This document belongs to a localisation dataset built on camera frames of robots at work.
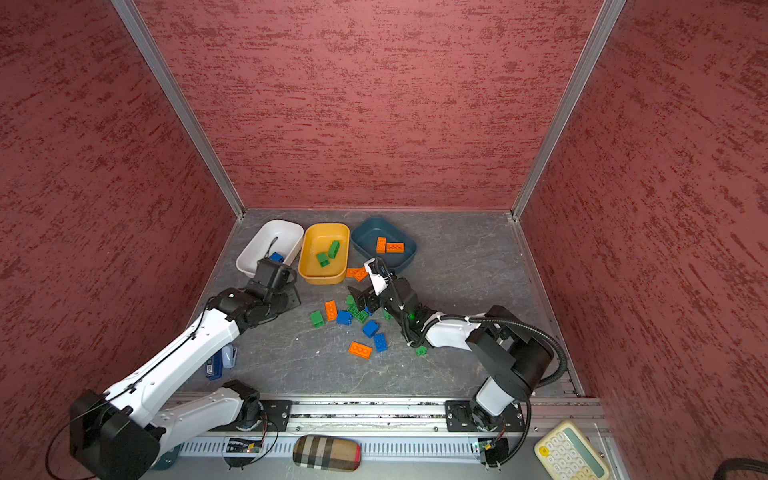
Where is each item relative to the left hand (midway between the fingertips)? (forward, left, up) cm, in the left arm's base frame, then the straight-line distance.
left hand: (293, 302), depth 81 cm
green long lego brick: (+27, -6, -10) cm, 30 cm away
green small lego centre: (+1, -26, -10) cm, 28 cm away
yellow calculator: (-33, -69, -10) cm, 77 cm away
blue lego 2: (-3, -21, -11) cm, 24 cm away
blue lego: (+23, +14, -10) cm, 29 cm away
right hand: (+6, -18, +1) cm, 19 cm away
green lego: (+22, -3, -11) cm, 25 cm away
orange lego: (+28, -29, -10) cm, 41 cm away
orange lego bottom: (-9, -19, -12) cm, 24 cm away
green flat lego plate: (+2, -18, -12) cm, 22 cm away
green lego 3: (-9, -36, -10) cm, 39 cm away
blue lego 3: (-7, -24, -11) cm, 28 cm away
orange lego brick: (+28, -23, -9) cm, 38 cm away
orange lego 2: (+3, -8, -11) cm, 15 cm away
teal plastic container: (+34, -17, -12) cm, 40 cm away
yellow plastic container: (+31, +1, -11) cm, 33 cm away
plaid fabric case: (-33, -13, -9) cm, 37 cm away
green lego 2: (0, -5, -11) cm, 12 cm away
